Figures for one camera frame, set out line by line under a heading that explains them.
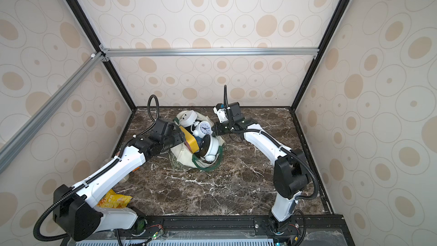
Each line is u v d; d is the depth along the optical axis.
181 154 0.82
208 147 0.78
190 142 0.80
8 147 0.51
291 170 0.47
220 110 0.78
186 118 0.85
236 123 0.64
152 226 0.73
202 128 0.87
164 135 0.61
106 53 0.91
